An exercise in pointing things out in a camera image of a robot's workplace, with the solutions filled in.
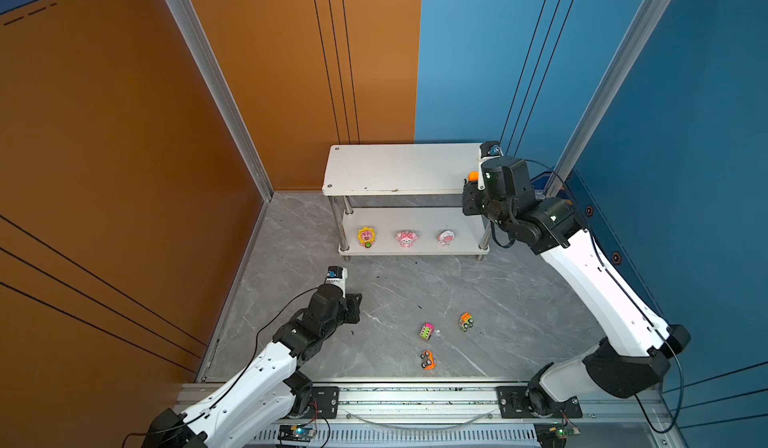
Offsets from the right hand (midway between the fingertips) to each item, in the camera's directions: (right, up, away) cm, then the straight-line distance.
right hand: (466, 186), depth 69 cm
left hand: (-27, -29, +14) cm, 42 cm away
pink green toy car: (-8, -39, +14) cm, 42 cm away
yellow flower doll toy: (-26, -13, +25) cm, 38 cm away
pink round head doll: (-1, -13, +24) cm, 28 cm away
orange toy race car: (-8, -45, +9) cm, 46 cm away
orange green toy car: (+4, -37, +16) cm, 41 cm away
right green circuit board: (+21, -58, +1) cm, 62 cm away
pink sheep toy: (-13, -14, +23) cm, 30 cm away
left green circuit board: (-40, -59, +2) cm, 71 cm away
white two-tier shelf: (-13, 0, +51) cm, 52 cm away
